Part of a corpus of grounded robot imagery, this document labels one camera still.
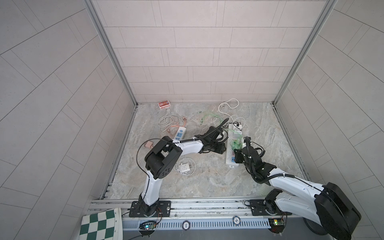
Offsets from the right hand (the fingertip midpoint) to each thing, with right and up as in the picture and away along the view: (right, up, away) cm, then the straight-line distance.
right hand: (234, 150), depth 87 cm
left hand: (-3, +1, +3) cm, 4 cm away
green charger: (-1, +2, -1) cm, 2 cm away
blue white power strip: (-33, +9, +10) cm, 36 cm away
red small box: (-48, +29, +28) cm, 63 cm away
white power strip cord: (+6, +26, +28) cm, 39 cm away
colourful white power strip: (+1, +8, +9) cm, 12 cm away
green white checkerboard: (-62, -28, -21) cm, 71 cm away
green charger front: (+2, +4, -1) cm, 5 cm away
